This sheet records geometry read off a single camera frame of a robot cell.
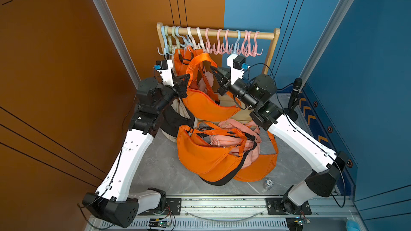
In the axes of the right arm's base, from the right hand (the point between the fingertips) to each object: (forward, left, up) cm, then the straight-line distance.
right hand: (214, 66), depth 56 cm
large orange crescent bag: (-12, +2, -43) cm, 45 cm away
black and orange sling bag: (-21, -6, -43) cm, 48 cm away
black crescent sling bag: (+6, +25, -40) cm, 47 cm away
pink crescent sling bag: (+9, -9, -48) cm, 50 cm away
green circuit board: (-41, +25, -54) cm, 72 cm away
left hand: (+2, +9, -5) cm, 11 cm away
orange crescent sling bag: (-17, -25, -51) cm, 59 cm away
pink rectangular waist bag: (-11, -11, -39) cm, 42 cm away
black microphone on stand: (+19, -51, -49) cm, 74 cm away
